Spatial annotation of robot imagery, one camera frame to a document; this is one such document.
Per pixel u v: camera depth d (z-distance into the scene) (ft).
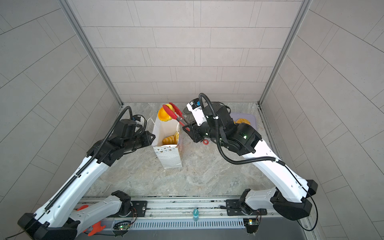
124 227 2.11
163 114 2.06
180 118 1.96
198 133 1.65
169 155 2.38
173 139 2.87
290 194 1.20
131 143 1.82
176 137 2.77
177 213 2.32
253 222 2.26
